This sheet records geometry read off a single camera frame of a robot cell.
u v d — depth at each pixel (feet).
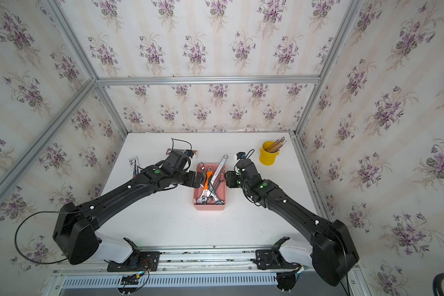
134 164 3.38
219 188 3.08
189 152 2.43
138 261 2.23
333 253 1.30
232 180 2.35
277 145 3.15
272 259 2.17
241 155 2.37
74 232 1.31
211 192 2.89
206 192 2.91
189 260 2.45
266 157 3.25
